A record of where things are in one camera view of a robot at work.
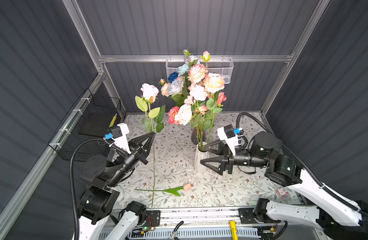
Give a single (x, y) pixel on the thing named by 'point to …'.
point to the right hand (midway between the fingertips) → (204, 157)
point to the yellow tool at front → (234, 235)
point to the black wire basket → (92, 119)
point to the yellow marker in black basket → (113, 120)
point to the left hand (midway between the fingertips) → (155, 134)
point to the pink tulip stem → (186, 187)
